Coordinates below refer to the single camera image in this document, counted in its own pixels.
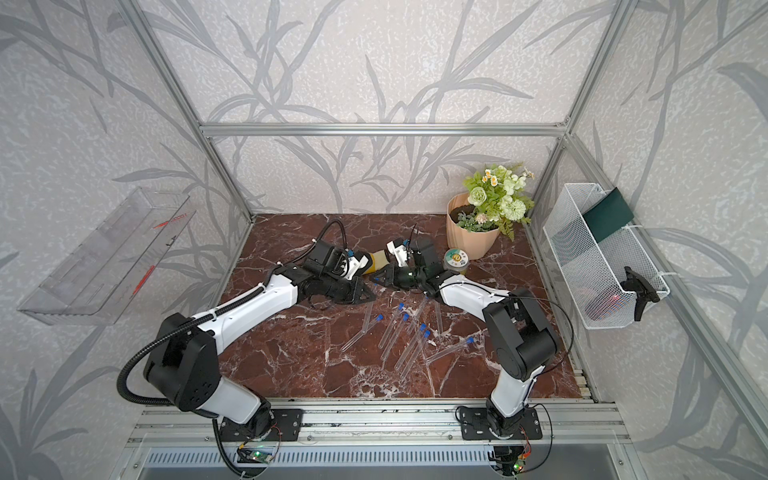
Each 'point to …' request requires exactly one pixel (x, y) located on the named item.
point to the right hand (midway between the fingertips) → (371, 278)
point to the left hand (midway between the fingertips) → (374, 298)
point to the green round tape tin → (456, 259)
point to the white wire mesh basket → (590, 273)
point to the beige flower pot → (477, 244)
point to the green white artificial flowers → (497, 200)
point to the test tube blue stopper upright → (439, 318)
